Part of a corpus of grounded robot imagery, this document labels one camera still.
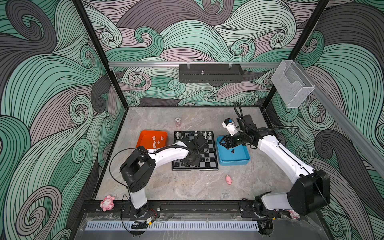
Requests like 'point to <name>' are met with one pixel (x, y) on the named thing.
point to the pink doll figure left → (108, 203)
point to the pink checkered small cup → (178, 122)
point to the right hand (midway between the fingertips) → (224, 140)
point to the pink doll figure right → (293, 214)
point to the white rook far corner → (177, 134)
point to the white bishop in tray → (161, 138)
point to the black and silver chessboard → (208, 161)
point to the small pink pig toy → (228, 180)
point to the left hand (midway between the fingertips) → (194, 161)
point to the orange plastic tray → (151, 139)
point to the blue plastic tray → (237, 155)
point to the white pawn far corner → (177, 138)
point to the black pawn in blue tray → (233, 151)
